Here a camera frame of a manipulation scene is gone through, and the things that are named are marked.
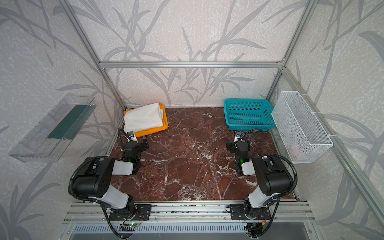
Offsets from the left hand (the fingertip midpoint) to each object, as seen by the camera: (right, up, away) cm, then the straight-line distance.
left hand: (138, 134), depth 93 cm
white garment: (-2, +10, +13) cm, 16 cm away
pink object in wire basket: (+87, -7, -21) cm, 90 cm away
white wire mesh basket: (+83, +2, -32) cm, 89 cm away
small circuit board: (+6, -41, -23) cm, 48 cm away
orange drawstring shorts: (+14, +5, +14) cm, 20 cm away
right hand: (+64, -1, +2) cm, 64 cm away
